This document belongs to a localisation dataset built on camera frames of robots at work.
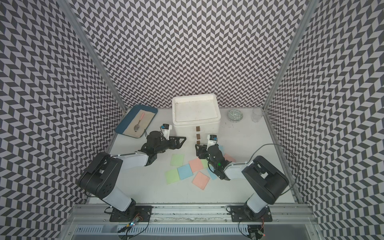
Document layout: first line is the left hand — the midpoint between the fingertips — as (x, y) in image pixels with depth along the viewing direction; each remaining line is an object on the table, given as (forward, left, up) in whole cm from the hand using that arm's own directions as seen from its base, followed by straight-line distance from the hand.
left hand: (181, 139), depth 90 cm
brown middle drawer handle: (+1, -10, +3) cm, 10 cm away
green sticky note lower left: (-18, +6, -13) cm, 23 cm away
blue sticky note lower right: (-21, -18, -1) cm, 28 cm away
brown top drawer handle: (+1, -10, +10) cm, 14 cm away
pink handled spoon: (+16, +34, -7) cm, 38 cm away
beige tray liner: (+24, +29, -9) cm, 39 cm away
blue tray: (+27, +42, -8) cm, 51 cm away
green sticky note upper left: (-9, +3, -9) cm, 13 cm away
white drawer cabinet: (+6, -9, +14) cm, 17 cm away
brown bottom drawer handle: (+1, -10, -5) cm, 11 cm away
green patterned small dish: (+26, -38, -7) cm, 46 cm away
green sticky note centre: (-11, -14, -11) cm, 21 cm away
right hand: (-4, -10, -3) cm, 12 cm away
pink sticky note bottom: (-21, -11, -10) cm, 26 cm away
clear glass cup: (+24, -53, -4) cm, 58 cm away
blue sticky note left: (-16, -2, -10) cm, 19 cm away
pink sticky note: (-12, -9, -9) cm, 18 cm away
